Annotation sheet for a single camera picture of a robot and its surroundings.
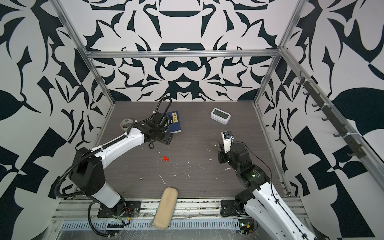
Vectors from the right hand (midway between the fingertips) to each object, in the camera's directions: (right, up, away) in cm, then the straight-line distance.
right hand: (221, 144), depth 75 cm
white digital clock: (+5, +14, +33) cm, 36 cm away
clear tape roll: (-60, +11, +30) cm, 68 cm away
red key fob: (-30, -12, +16) cm, 36 cm away
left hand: (-29, +4, +11) cm, 31 cm away
